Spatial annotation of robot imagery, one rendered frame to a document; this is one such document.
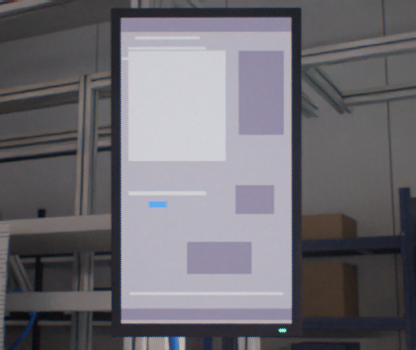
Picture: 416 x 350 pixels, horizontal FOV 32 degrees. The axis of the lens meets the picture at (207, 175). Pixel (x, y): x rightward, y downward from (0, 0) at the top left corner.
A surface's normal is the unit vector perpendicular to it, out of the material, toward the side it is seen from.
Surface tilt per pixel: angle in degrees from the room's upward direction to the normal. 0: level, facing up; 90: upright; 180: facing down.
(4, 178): 90
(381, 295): 90
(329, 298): 90
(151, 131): 101
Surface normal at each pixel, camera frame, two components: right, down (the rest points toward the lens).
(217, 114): 0.00, 0.00
